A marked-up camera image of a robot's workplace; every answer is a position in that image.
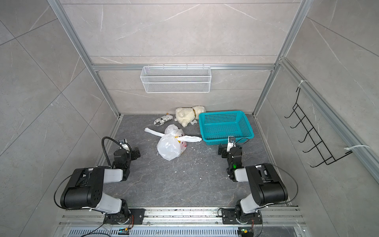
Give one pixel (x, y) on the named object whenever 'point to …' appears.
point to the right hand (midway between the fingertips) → (229, 143)
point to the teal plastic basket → (215, 127)
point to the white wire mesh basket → (175, 79)
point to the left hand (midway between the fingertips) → (129, 146)
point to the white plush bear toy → (185, 115)
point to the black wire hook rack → (325, 154)
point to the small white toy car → (163, 120)
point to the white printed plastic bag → (173, 142)
